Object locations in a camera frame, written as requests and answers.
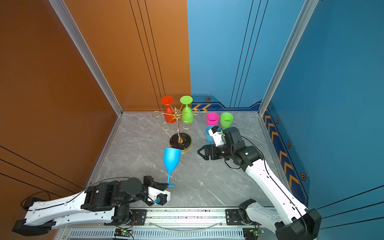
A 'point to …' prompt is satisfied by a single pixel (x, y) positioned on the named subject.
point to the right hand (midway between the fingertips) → (202, 151)
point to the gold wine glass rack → (181, 141)
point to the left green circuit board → (122, 232)
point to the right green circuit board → (252, 233)
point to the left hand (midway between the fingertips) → (167, 181)
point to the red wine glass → (169, 114)
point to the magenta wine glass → (212, 118)
